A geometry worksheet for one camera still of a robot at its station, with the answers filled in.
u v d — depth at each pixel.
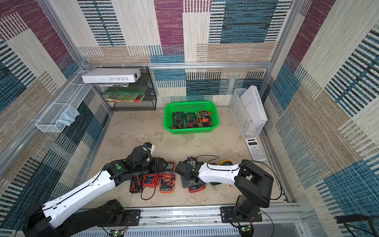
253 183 0.44
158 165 0.69
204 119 1.08
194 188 0.79
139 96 1.04
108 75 0.80
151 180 0.79
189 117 1.11
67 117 0.68
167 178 0.82
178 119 1.11
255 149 0.96
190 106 1.15
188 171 0.65
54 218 0.39
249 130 0.95
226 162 0.89
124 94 0.94
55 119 0.70
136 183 0.80
